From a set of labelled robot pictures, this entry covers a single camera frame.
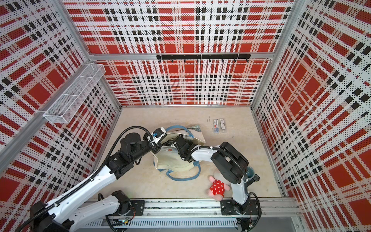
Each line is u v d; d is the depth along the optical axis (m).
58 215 0.39
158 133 0.58
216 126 1.07
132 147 0.53
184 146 0.72
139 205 0.74
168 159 0.88
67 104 0.72
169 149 0.90
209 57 0.91
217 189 0.75
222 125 1.08
